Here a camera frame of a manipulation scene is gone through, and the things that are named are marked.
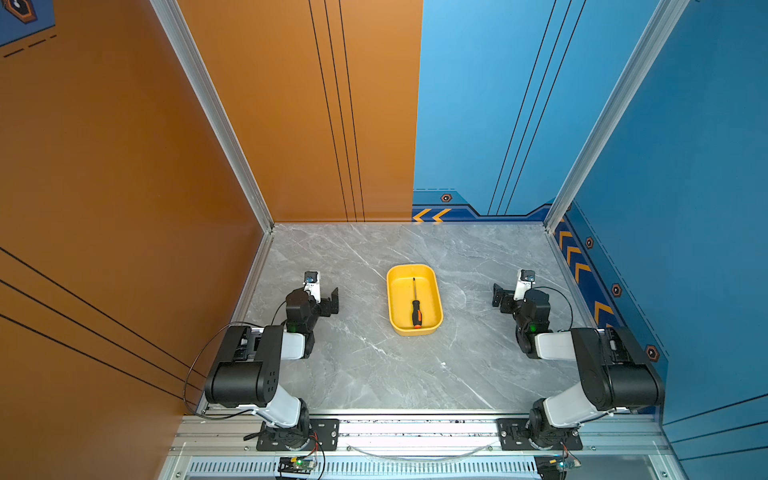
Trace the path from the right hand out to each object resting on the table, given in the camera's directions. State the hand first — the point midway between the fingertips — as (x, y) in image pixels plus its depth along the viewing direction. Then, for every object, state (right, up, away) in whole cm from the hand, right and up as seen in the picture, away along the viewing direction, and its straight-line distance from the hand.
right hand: (509, 286), depth 94 cm
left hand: (-60, 0, 0) cm, 60 cm away
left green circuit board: (-60, -40, -23) cm, 76 cm away
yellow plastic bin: (-35, -4, +6) cm, 35 cm away
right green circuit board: (+4, -39, -25) cm, 46 cm away
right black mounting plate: (-8, -34, -21) cm, 41 cm away
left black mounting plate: (-54, -35, -20) cm, 67 cm away
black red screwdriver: (-30, -8, 0) cm, 31 cm away
